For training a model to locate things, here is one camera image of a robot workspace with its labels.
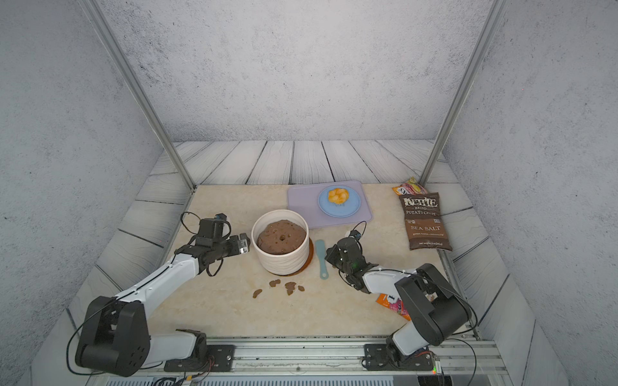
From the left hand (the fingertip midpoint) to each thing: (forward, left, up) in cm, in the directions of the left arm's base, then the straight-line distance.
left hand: (243, 241), depth 89 cm
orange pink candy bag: (-21, -53, -8) cm, 57 cm away
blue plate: (+20, -38, -7) cm, 43 cm away
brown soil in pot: (+1, -14, +1) cm, 14 cm away
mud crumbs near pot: (-13, -17, -10) cm, 24 cm away
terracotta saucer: (-5, -24, -7) cm, 26 cm away
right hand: (-2, -31, -3) cm, 31 cm away
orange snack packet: (+32, -73, -6) cm, 80 cm away
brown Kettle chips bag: (+10, -72, -6) cm, 73 cm away
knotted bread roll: (+28, -38, -6) cm, 47 cm away
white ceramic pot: (-10, -15, 0) cm, 18 cm away
